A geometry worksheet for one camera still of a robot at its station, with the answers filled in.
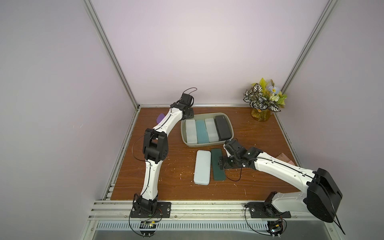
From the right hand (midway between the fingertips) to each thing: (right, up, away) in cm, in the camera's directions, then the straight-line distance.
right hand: (223, 161), depth 82 cm
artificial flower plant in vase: (+26, +36, +5) cm, 45 cm away
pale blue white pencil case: (-12, -5, +3) cm, 13 cm away
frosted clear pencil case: (-19, +15, +17) cm, 30 cm away
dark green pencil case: (-3, -8, +1) cm, 8 cm away
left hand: (-19, +28, +18) cm, 38 cm away
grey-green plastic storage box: (+9, +25, +25) cm, 36 cm away
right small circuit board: (+23, -29, -12) cm, 39 cm away
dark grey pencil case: (+3, +17, +21) cm, 27 cm away
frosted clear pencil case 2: (-5, +15, +20) cm, 26 cm away
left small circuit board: (-40, -31, -10) cm, 51 cm away
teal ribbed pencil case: (-11, +14, +20) cm, 27 cm away
